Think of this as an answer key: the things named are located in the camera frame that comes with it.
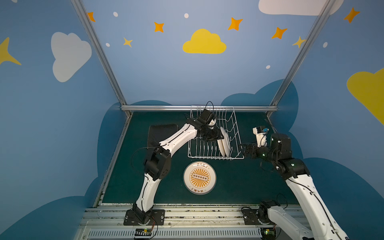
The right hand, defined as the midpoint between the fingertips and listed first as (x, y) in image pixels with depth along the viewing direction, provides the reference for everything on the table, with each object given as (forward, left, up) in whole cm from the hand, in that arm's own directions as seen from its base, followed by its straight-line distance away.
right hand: (247, 142), depth 74 cm
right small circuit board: (-35, -12, -28) cm, 47 cm away
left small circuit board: (-38, +51, -27) cm, 69 cm away
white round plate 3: (+7, +8, -12) cm, 16 cm away
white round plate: (-11, +23, -24) cm, 35 cm away
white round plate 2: (+4, +11, -12) cm, 17 cm away
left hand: (+9, +12, -9) cm, 17 cm away
